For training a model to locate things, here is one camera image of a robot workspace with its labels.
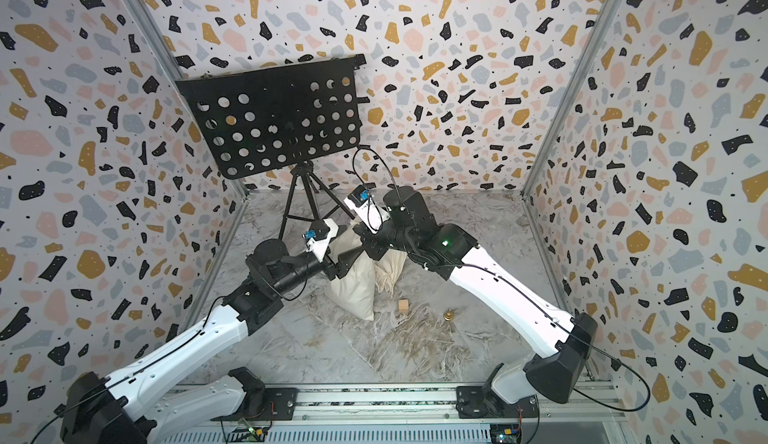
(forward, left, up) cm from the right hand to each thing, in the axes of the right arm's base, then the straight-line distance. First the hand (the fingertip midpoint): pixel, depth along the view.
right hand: (356, 228), depth 67 cm
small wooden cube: (-3, -10, -34) cm, 35 cm away
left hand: (0, +1, -3) cm, 3 cm away
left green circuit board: (-35, +25, -35) cm, 56 cm away
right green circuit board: (-33, -36, -37) cm, 61 cm away
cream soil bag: (-3, +1, -21) cm, 21 cm away
